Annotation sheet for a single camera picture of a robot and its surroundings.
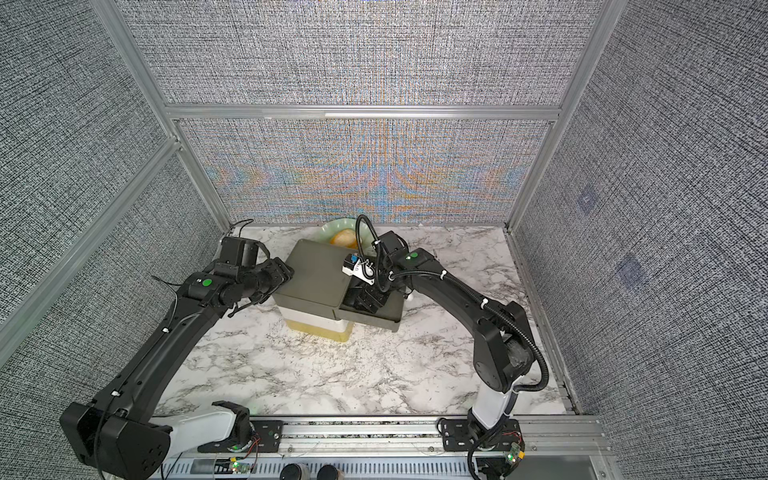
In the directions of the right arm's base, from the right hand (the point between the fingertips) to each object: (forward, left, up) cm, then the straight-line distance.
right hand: (363, 285), depth 83 cm
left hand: (0, +18, +7) cm, 19 cm away
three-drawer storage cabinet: (-7, +13, +4) cm, 15 cm away
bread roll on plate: (+26, +8, -9) cm, 29 cm away
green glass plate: (+33, +15, -13) cm, 39 cm away
